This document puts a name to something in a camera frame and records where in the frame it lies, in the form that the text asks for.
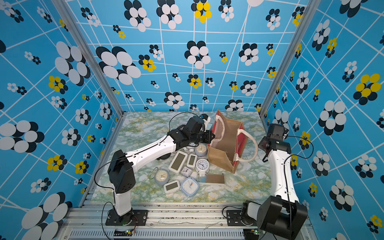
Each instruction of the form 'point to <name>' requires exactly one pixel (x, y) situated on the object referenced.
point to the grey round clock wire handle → (161, 176)
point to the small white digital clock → (192, 160)
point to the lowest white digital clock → (171, 187)
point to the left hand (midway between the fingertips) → (218, 135)
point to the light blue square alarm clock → (189, 187)
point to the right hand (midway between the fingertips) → (274, 147)
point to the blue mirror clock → (212, 178)
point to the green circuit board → (123, 232)
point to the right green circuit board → (255, 231)
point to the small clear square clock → (186, 171)
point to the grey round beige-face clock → (201, 150)
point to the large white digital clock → (177, 162)
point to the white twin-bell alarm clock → (202, 165)
